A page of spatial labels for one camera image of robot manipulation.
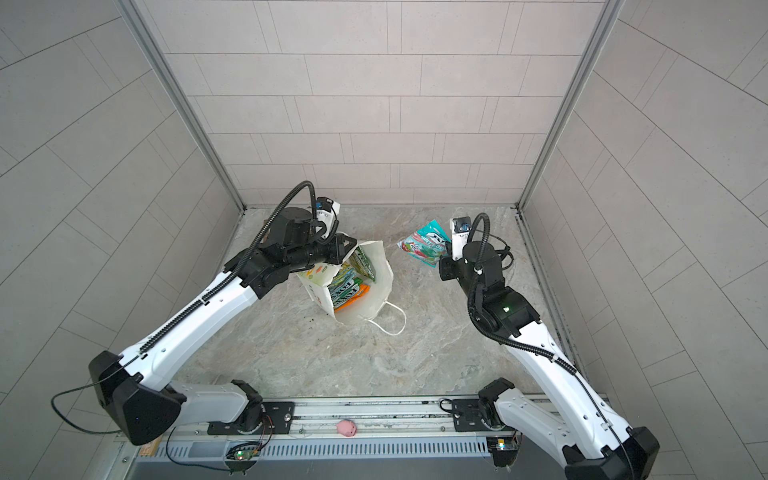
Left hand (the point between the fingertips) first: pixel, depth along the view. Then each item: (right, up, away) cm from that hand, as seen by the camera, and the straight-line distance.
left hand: (364, 239), depth 70 cm
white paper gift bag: (-5, -15, +16) cm, 22 cm away
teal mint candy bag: (+15, -1, +1) cm, 15 cm away
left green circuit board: (-26, -46, -6) cm, 53 cm away
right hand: (+19, -1, +2) cm, 19 cm away
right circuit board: (+32, -49, -2) cm, 58 cm away
